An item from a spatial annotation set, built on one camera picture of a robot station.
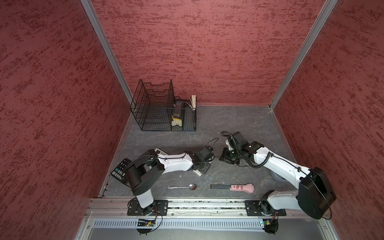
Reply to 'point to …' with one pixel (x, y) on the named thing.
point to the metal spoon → (192, 186)
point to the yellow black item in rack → (177, 118)
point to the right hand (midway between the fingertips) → (219, 162)
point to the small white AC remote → (160, 151)
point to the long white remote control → (198, 172)
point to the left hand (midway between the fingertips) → (202, 167)
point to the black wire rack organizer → (155, 108)
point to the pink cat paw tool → (248, 188)
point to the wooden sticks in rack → (193, 99)
